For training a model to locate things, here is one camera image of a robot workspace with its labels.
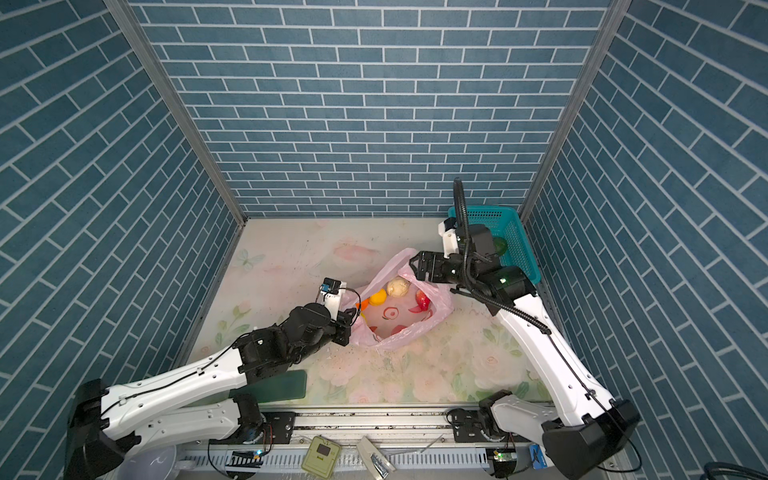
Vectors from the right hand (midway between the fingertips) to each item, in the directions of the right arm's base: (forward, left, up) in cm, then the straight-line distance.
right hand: (421, 258), depth 72 cm
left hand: (-11, +15, -10) cm, 21 cm away
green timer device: (-39, +21, -27) cm, 52 cm away
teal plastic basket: (+37, -33, -23) cm, 55 cm away
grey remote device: (-40, +7, -28) cm, 49 cm away
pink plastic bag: (-2, +6, -29) cm, 30 cm away
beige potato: (+6, +7, -23) cm, 25 cm away
